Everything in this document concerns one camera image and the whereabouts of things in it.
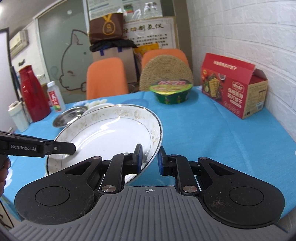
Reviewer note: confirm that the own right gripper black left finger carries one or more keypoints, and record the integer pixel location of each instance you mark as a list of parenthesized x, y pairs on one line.
[(70, 193)]

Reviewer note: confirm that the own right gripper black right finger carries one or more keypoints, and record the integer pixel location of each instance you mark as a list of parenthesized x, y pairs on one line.
[(228, 195)]

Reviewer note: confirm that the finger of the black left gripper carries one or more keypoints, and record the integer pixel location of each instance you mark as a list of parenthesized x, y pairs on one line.
[(61, 148)]

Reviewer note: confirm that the white plate with dark rim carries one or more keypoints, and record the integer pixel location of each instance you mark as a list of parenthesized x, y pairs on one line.
[(109, 131)]

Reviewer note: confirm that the person's left hand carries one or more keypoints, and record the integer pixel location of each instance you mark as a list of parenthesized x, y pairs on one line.
[(3, 175)]

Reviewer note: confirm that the stainless steel bowl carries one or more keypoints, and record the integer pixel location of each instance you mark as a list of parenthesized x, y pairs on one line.
[(69, 116)]

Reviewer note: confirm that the white small container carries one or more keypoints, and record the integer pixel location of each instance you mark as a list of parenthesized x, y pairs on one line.
[(18, 115)]

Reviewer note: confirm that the red thermos jug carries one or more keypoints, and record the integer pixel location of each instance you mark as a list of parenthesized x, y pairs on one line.
[(33, 95)]

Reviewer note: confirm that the clear juice bottle red label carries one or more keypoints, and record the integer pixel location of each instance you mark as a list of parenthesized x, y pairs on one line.
[(55, 97)]

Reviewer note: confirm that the orange chair left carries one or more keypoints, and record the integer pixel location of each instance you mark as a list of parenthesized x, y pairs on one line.
[(104, 79)]

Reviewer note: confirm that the orange chair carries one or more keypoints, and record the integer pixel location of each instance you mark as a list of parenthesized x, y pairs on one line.
[(172, 52), (104, 79)]

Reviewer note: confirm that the white air conditioner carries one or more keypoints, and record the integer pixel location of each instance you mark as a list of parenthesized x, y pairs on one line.
[(18, 43)]

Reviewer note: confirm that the red cracker box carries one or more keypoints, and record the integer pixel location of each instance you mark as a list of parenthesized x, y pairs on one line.
[(237, 85)]

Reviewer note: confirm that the green instant noodle bowl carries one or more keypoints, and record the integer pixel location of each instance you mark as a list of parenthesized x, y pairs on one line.
[(171, 91)]

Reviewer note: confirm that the orange chair right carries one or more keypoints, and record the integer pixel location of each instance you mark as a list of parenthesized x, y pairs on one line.
[(172, 52)]

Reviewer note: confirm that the brown bag with gold logo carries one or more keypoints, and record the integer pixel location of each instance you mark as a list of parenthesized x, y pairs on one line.
[(106, 27)]

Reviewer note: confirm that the round woven straw mat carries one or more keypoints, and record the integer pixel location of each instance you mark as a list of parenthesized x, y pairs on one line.
[(164, 67)]

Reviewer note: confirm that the poster with Chinese text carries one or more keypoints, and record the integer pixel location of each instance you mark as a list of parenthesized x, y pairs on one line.
[(162, 30)]

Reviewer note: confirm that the cardboard box with blue handles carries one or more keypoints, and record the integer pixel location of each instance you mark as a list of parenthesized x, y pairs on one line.
[(119, 54)]

